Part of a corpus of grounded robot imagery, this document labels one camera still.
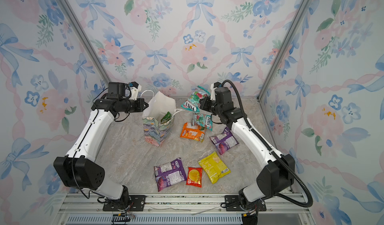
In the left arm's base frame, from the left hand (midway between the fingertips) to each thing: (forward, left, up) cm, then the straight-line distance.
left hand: (148, 103), depth 79 cm
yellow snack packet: (-25, -36, -26) cm, 51 cm away
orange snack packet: (-2, -24, -25) cm, 35 cm away
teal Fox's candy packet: (+6, -31, -24) cm, 40 cm away
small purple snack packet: (-9, -43, -25) cm, 51 cm away
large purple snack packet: (-28, -11, -26) cm, 40 cm away
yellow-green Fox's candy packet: (+5, -6, -20) cm, 22 cm away
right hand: (+1, -27, +2) cm, 27 cm away
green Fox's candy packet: (0, -24, +1) cm, 24 cm away
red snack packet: (-29, -25, -27) cm, 47 cm away
